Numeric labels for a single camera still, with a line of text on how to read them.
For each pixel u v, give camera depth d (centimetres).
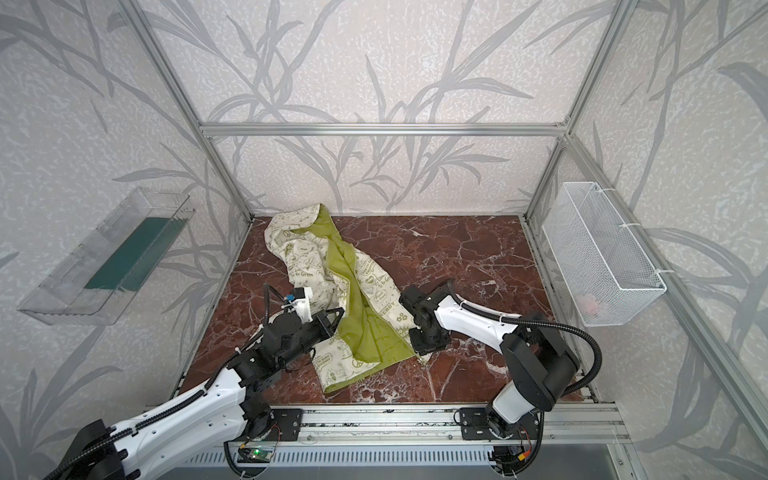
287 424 74
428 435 73
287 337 59
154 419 45
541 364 44
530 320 46
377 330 89
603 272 62
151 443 44
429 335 71
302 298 72
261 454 71
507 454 79
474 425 73
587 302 72
